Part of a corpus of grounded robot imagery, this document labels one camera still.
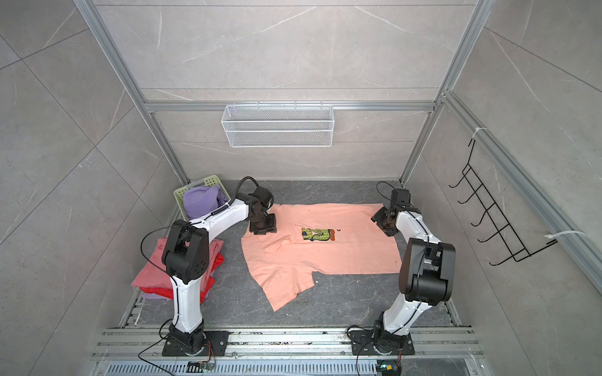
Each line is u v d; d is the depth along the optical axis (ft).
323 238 3.23
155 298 2.73
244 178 2.62
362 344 2.39
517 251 1.92
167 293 2.68
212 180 3.71
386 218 2.38
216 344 2.40
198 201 3.40
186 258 1.73
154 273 2.69
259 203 2.46
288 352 2.39
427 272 1.58
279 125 3.30
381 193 3.84
